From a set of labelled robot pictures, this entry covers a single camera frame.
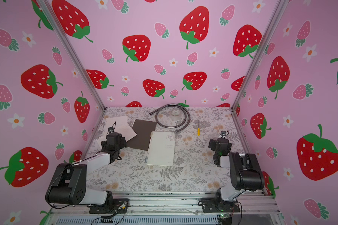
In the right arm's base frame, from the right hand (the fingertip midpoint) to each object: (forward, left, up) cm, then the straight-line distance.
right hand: (223, 142), depth 95 cm
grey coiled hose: (+12, +33, -3) cm, 35 cm away
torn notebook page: (+5, +72, -1) cm, 72 cm away
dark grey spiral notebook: (+9, +60, -3) cm, 61 cm away
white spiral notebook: (-7, +43, -3) cm, 44 cm away
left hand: (-6, +74, +4) cm, 75 cm away
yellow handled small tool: (+10, +17, -3) cm, 20 cm away
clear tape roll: (+28, +36, -3) cm, 46 cm away
